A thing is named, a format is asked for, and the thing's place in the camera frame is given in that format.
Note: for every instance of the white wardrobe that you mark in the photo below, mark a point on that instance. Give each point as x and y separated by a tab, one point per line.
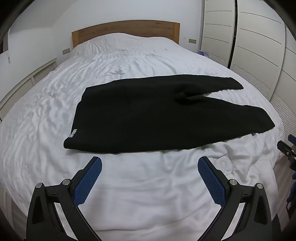
254	34

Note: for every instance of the wooden headboard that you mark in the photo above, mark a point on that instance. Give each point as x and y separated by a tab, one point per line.
127	27

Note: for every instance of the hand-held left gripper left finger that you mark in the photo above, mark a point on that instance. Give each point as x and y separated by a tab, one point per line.
89	180

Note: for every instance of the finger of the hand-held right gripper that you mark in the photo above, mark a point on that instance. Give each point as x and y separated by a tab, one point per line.
291	138
285	149

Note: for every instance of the wall socket plate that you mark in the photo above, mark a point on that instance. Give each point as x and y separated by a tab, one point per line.
66	51
192	41

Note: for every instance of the white bed duvet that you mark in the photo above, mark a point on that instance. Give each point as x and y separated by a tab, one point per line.
138	58

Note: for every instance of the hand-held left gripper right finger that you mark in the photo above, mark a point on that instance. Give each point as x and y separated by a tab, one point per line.
211	183

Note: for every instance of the blue box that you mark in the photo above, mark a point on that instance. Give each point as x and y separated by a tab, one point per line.
204	53

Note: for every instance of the black pants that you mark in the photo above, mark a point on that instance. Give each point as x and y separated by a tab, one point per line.
138	115

